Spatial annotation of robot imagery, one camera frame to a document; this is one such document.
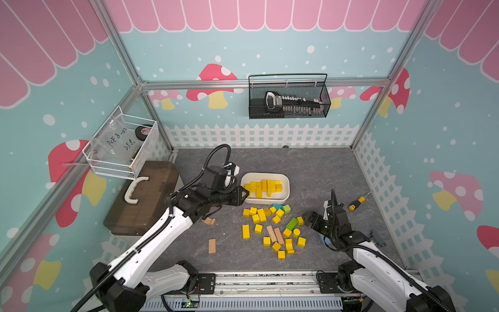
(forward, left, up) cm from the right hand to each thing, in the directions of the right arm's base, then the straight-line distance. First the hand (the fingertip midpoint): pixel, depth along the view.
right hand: (308, 218), depth 87 cm
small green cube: (+6, +9, -2) cm, 11 cm away
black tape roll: (+26, +71, +30) cm, 81 cm away
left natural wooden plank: (-5, +17, -4) cm, 18 cm away
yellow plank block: (+19, +25, -3) cm, 32 cm away
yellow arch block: (-11, +9, -4) cm, 15 cm away
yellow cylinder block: (+19, +19, -2) cm, 28 cm away
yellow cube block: (-4, +23, -2) cm, 23 cm away
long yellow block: (+19, +28, -3) cm, 34 cm away
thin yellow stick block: (+18, +17, -2) cm, 24 cm away
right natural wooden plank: (-7, +14, -4) cm, 16 cm away
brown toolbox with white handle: (+6, +73, +8) cm, 74 cm away
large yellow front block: (-4, +28, -4) cm, 29 cm away
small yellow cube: (+18, +12, -2) cm, 21 cm away
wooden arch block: (+1, +45, -3) cm, 46 cm away
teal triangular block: (+8, +13, -3) cm, 15 cm away
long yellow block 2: (+17, +22, -3) cm, 28 cm away
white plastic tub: (+24, +13, -2) cm, 27 cm away
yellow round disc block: (-5, +6, -3) cm, 8 cm away
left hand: (+1, +28, +19) cm, 33 cm away
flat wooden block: (-10, +43, -4) cm, 44 cm away
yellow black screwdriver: (+11, -29, -4) cm, 31 cm away
